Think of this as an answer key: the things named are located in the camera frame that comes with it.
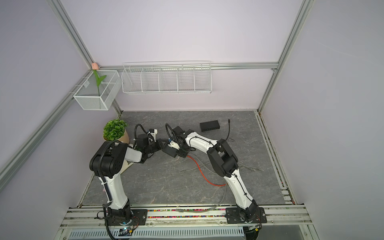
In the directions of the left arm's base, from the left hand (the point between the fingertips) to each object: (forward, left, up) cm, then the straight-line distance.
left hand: (170, 142), depth 99 cm
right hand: (-7, -8, -3) cm, 11 cm away
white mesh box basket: (+13, +41, +31) cm, 53 cm away
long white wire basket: (+40, -1, +23) cm, 46 cm away
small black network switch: (+15, -28, -4) cm, 33 cm away
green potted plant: (+3, +31, +13) cm, 34 cm away
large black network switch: (-2, +4, +1) cm, 4 cm away
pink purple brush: (-28, +35, -2) cm, 45 cm away
